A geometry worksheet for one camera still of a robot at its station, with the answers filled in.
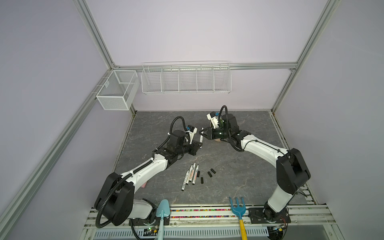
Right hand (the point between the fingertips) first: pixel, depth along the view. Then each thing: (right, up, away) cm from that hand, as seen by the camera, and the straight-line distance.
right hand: (199, 133), depth 83 cm
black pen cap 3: (+8, -23, +6) cm, 25 cm away
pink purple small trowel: (-31, -30, 0) cm, 43 cm away
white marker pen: (-8, -27, +2) cm, 28 cm away
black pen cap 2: (+6, -25, +5) cm, 26 cm away
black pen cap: (+2, -27, +2) cm, 27 cm away
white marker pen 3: (-5, -25, +4) cm, 26 cm away
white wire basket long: (-9, +36, +16) cm, 41 cm away
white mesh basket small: (-54, +29, +19) cm, 64 cm away
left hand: (+1, -7, -1) cm, 7 cm away
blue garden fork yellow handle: (+20, -38, -8) cm, 44 cm away
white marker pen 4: (-2, -24, +4) cm, 25 cm away
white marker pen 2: (-6, -24, +4) cm, 25 cm away
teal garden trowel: (-18, -38, -9) cm, 43 cm away
